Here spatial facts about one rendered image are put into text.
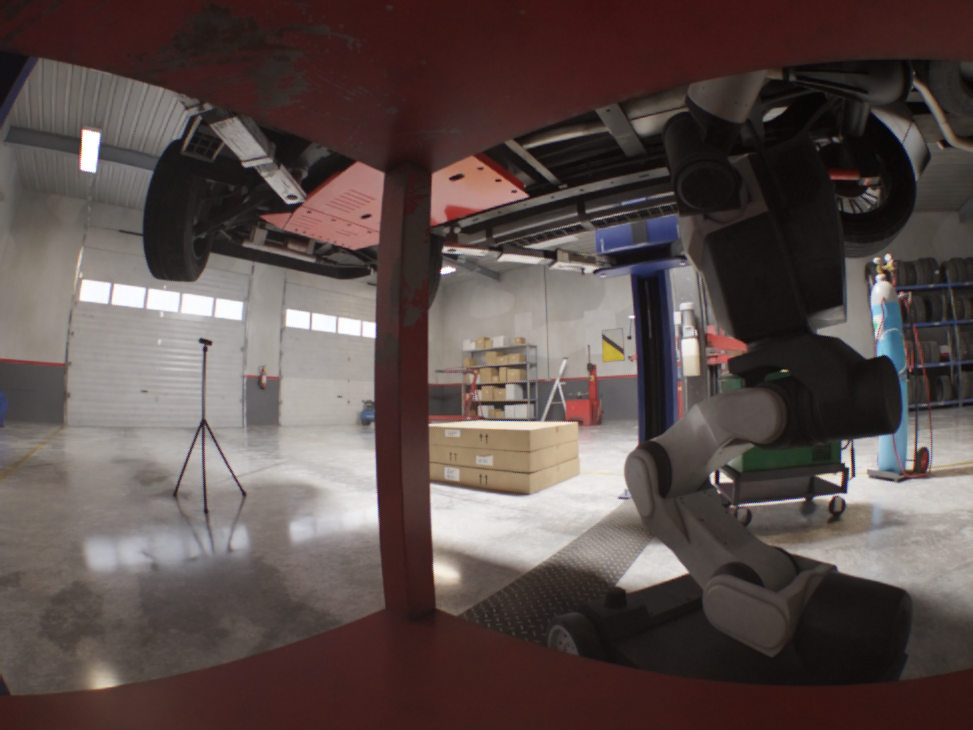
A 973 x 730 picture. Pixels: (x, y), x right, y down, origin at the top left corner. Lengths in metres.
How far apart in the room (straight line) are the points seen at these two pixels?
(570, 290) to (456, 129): 11.22
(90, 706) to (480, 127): 0.44
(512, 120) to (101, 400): 9.31
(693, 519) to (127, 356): 9.39
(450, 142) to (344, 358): 11.05
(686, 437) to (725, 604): 0.34
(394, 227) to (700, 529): 0.75
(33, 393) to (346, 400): 8.02
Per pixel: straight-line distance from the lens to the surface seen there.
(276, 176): 1.66
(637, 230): 2.73
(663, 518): 0.88
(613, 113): 1.66
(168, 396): 9.52
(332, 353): 11.12
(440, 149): 0.32
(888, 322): 3.18
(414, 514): 0.30
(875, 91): 1.52
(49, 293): 9.68
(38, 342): 9.56
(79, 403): 9.45
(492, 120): 0.30
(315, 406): 10.79
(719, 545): 0.82
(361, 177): 1.86
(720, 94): 0.58
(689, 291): 4.61
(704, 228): 0.71
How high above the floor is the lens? 0.66
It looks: 5 degrees up
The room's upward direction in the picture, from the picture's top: 1 degrees counter-clockwise
